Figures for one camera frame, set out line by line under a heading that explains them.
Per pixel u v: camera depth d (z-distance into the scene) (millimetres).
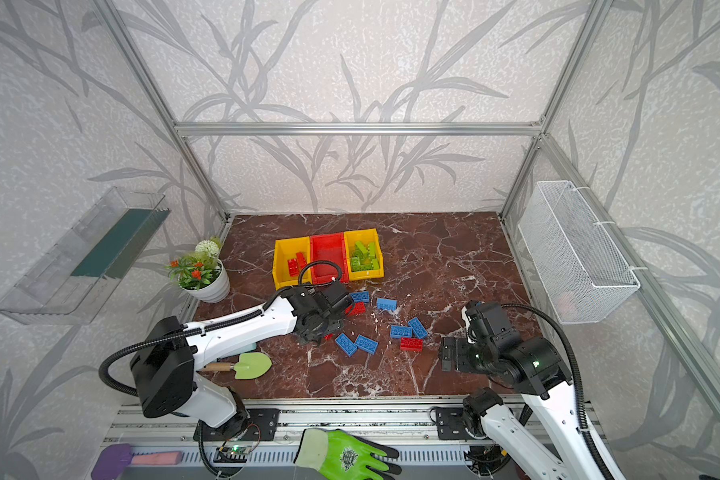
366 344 867
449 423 738
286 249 1071
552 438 428
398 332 887
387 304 935
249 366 838
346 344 873
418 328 889
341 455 690
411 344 865
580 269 620
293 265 1040
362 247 1079
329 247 1056
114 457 686
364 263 1044
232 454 718
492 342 483
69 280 640
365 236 1094
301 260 1035
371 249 1056
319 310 599
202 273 861
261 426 731
